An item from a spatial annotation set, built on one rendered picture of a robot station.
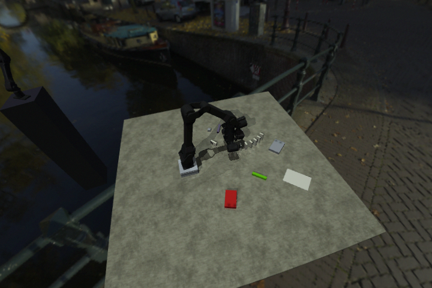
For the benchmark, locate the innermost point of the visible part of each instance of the red rectangular block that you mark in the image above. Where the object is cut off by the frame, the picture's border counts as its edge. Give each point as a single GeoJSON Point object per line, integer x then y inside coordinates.
{"type": "Point", "coordinates": [230, 199]}

